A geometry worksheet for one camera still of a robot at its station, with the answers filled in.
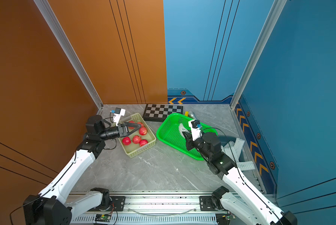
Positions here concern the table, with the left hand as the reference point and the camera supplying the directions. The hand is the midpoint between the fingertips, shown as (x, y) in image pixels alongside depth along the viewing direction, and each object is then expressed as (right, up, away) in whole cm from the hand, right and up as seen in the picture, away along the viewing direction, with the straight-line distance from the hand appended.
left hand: (140, 127), depth 69 cm
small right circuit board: (+43, -47, +2) cm, 63 cm away
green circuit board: (-20, -48, +3) cm, 52 cm away
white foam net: (+56, -12, +15) cm, 59 cm away
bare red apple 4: (-4, -12, +24) cm, 27 cm away
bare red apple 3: (-8, -10, +24) cm, 28 cm away
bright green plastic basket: (+12, -5, +33) cm, 35 cm away
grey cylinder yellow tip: (+31, +7, +41) cm, 51 cm away
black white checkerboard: (+6, +8, +42) cm, 43 cm away
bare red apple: (-14, +1, +37) cm, 39 cm away
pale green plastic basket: (-10, -17, +24) cm, 31 cm away
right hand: (+22, -2, +3) cm, 22 cm away
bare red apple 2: (-15, -11, +25) cm, 31 cm away
